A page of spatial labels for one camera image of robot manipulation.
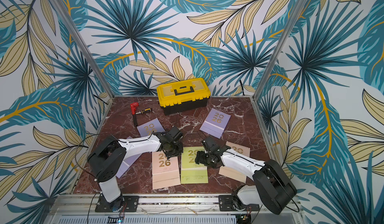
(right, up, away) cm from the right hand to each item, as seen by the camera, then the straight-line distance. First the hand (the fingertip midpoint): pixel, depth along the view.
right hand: (199, 161), depth 86 cm
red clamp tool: (-48, +32, +26) cm, 64 cm away
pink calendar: (-19, -5, -3) cm, 20 cm away
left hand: (-10, +3, +2) cm, 11 cm away
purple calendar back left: (-34, +17, +14) cm, 41 cm away
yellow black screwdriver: (-38, +29, +23) cm, 53 cm away
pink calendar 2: (+18, -6, -4) cm, 20 cm away
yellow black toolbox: (-10, +38, +12) cm, 41 cm away
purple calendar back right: (+12, +20, +17) cm, 29 cm away
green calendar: (-5, -6, -2) cm, 8 cm away
